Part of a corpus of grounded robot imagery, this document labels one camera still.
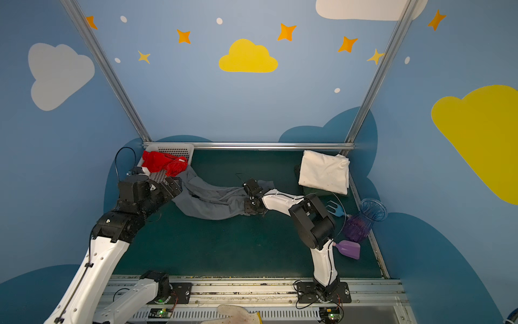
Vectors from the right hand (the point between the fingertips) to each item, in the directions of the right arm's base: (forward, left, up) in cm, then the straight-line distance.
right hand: (251, 205), depth 97 cm
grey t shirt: (+1, +20, 0) cm, 20 cm away
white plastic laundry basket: (+31, +47, +6) cm, 57 cm away
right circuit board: (-41, -32, -3) cm, 53 cm away
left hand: (-8, +26, +28) cm, 39 cm away
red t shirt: (+14, +40, +12) cm, 44 cm away
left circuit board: (-45, +29, -2) cm, 54 cm away
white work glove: (-44, +2, -1) cm, 44 cm away
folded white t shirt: (+20, -37, +5) cm, 42 cm away
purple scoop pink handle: (-18, -43, -1) cm, 47 cm away
